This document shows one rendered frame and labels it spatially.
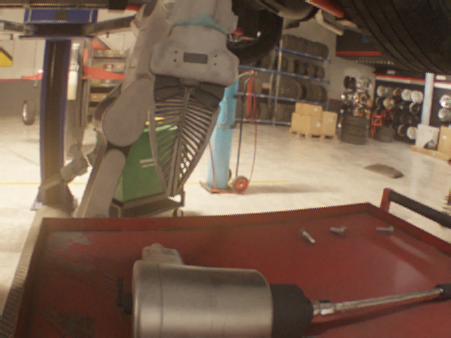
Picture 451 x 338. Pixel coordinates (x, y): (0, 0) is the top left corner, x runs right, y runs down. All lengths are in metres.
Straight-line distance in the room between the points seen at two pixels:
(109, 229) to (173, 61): 0.31
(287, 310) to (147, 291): 0.12
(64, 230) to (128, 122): 0.61
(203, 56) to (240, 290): 0.24
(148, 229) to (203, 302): 0.33
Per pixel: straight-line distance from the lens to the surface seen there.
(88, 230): 0.57
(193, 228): 0.60
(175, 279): 0.27
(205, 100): 0.39
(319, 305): 0.34
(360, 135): 9.80
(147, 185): 2.47
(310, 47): 11.60
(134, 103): 1.10
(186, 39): 0.38
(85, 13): 2.80
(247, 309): 0.27
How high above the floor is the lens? 1.09
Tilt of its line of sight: 14 degrees down
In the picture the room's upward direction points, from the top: 6 degrees clockwise
